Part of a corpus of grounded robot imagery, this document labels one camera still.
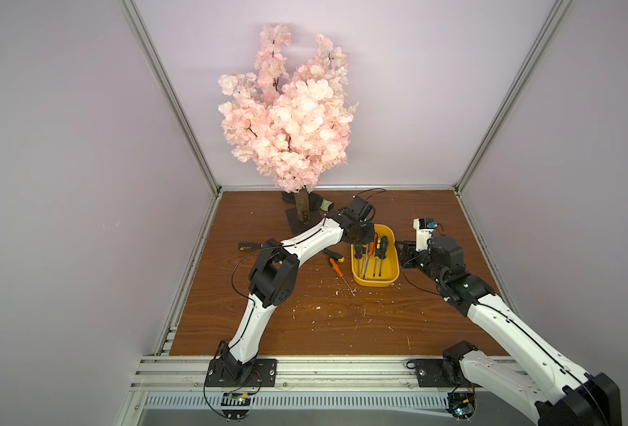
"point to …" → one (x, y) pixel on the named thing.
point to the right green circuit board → (461, 405)
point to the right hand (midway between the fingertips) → (401, 237)
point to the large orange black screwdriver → (372, 246)
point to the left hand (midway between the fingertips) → (378, 237)
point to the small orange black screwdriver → (364, 255)
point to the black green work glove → (315, 201)
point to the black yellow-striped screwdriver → (378, 252)
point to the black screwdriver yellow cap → (334, 256)
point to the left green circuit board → (235, 406)
